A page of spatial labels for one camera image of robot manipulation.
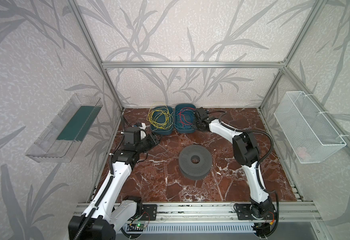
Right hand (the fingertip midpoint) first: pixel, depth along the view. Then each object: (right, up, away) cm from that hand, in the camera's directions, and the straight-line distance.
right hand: (194, 120), depth 104 cm
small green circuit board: (-27, -51, -33) cm, 67 cm away
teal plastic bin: (-18, -8, 0) cm, 20 cm away
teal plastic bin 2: (-7, +4, +7) cm, 11 cm away
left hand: (-18, -6, -26) cm, 32 cm away
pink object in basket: (+51, -16, -32) cm, 62 cm away
